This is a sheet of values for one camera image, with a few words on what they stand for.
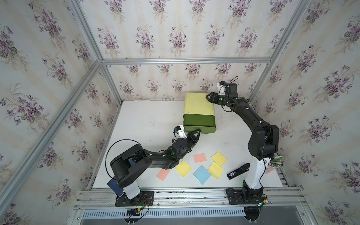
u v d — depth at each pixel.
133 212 0.72
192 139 0.72
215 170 0.83
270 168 0.74
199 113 0.85
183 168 0.84
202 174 0.82
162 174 0.82
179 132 0.76
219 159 0.89
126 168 0.45
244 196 0.67
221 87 0.81
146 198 0.73
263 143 0.51
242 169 0.79
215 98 0.82
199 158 0.89
